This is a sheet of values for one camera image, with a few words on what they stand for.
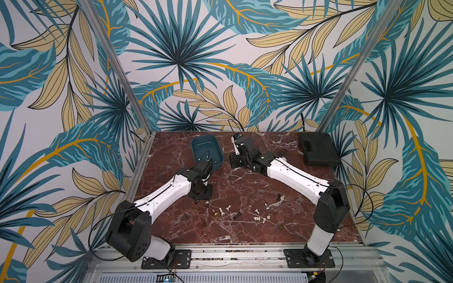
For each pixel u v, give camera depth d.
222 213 0.85
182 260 0.74
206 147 1.08
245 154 0.63
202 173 0.66
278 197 0.92
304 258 0.66
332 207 0.46
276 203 0.90
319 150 1.04
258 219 0.84
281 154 1.07
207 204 0.88
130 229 0.41
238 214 0.86
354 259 0.75
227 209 0.87
